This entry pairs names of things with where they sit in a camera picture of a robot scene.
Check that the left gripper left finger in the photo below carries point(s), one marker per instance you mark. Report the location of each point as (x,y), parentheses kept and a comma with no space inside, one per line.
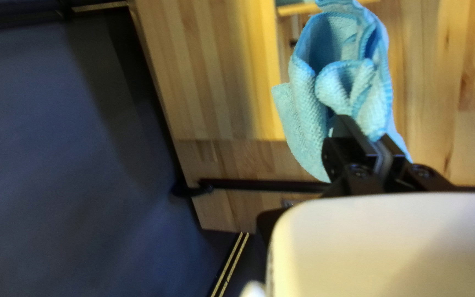
(351,165)

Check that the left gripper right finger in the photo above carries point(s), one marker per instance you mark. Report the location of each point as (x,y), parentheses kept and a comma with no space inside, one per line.
(402,177)

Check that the light blue towel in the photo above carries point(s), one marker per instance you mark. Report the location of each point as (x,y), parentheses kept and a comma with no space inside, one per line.
(303,103)

